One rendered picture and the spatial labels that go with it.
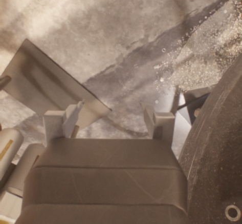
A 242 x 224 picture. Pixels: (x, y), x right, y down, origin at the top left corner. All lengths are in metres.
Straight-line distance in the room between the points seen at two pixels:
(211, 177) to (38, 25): 0.61
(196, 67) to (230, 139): 0.47
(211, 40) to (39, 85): 0.64
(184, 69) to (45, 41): 0.48
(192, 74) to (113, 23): 0.31
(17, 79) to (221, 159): 0.76
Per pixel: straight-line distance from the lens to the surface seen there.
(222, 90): 0.25
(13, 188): 0.58
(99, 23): 0.59
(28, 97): 0.86
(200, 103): 0.74
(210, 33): 0.61
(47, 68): 0.71
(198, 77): 0.67
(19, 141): 0.62
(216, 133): 0.21
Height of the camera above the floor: 0.55
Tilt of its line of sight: 48 degrees down
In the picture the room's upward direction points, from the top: 171 degrees counter-clockwise
